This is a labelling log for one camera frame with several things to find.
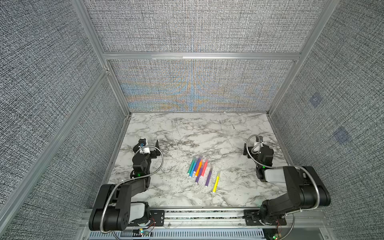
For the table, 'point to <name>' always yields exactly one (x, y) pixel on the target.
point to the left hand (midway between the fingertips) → (149, 139)
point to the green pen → (191, 166)
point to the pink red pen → (204, 168)
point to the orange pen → (198, 167)
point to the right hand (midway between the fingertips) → (253, 140)
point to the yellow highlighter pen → (216, 183)
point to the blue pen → (192, 169)
